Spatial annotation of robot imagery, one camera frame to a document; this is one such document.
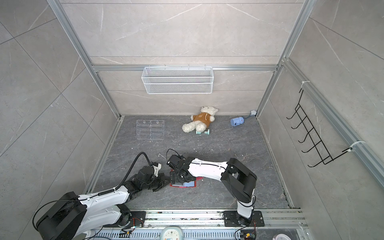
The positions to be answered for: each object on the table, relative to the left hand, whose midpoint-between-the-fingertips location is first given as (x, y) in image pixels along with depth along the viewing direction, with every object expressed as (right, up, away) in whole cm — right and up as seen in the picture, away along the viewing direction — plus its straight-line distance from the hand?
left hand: (173, 177), depth 83 cm
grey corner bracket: (+61, +41, +39) cm, 83 cm away
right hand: (+3, -2, +3) cm, 5 cm away
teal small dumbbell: (+22, +25, +23) cm, 40 cm away
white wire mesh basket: (+1, +62, +18) cm, 64 cm away
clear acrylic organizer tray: (-20, +27, +21) cm, 40 cm away
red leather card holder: (+9, -4, +1) cm, 10 cm away
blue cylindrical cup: (+44, +33, +28) cm, 62 cm away
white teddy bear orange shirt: (+17, +33, +23) cm, 44 cm away
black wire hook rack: (+64, +20, -19) cm, 70 cm away
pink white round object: (+52, -22, -16) cm, 59 cm away
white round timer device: (+2, -20, -15) cm, 26 cm away
